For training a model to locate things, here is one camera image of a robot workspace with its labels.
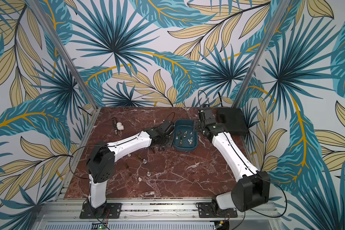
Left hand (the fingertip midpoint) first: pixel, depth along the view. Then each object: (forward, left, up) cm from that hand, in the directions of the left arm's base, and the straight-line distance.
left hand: (169, 142), depth 89 cm
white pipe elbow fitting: (+16, +37, -6) cm, 40 cm away
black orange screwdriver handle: (+18, +41, -7) cm, 45 cm away
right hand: (+6, -17, +13) cm, 22 cm away
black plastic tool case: (+22, -47, -3) cm, 52 cm away
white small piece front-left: (-20, +17, -9) cm, 27 cm away
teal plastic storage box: (+9, -11, -8) cm, 16 cm away
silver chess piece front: (-17, +12, -8) cm, 22 cm away
